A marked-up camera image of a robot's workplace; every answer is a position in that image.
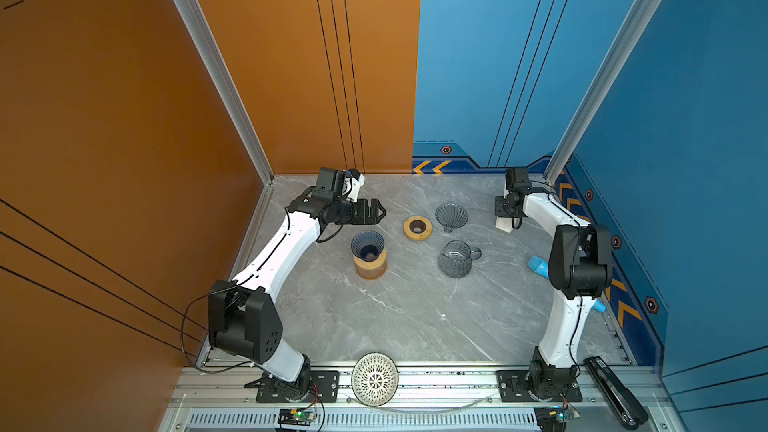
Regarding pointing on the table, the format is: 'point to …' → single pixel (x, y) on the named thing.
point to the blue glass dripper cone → (367, 245)
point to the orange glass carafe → (371, 274)
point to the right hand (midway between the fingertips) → (505, 208)
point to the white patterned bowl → (375, 379)
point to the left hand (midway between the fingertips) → (372, 209)
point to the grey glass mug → (455, 258)
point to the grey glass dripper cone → (450, 216)
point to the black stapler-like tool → (621, 402)
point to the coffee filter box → (504, 224)
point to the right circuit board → (551, 419)
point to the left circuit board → (296, 416)
